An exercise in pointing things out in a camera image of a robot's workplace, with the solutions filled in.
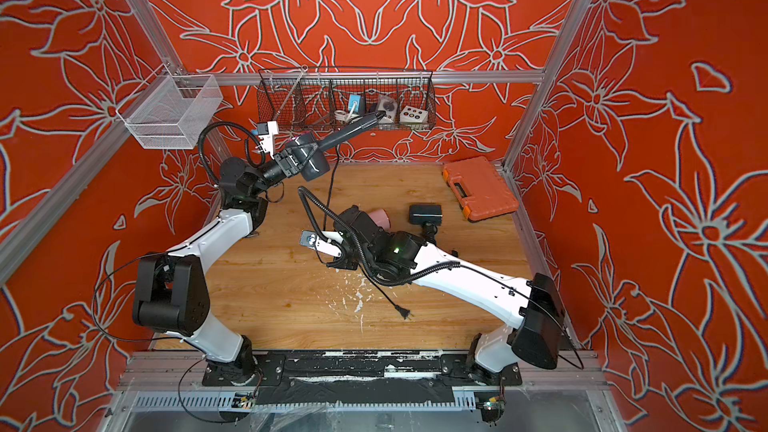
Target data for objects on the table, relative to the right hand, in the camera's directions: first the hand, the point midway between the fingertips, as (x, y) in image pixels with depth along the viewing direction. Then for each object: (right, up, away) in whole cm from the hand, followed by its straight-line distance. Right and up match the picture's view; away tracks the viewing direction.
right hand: (323, 229), depth 70 cm
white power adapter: (+16, +36, +22) cm, 45 cm away
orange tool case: (+49, +10, +37) cm, 62 cm away
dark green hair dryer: (+29, +1, +25) cm, 39 cm away
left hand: (-2, +20, +1) cm, 20 cm away
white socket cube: (+24, +34, +25) cm, 48 cm away
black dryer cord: (+20, -25, +12) cm, 35 cm away
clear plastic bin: (-51, +34, +20) cm, 65 cm away
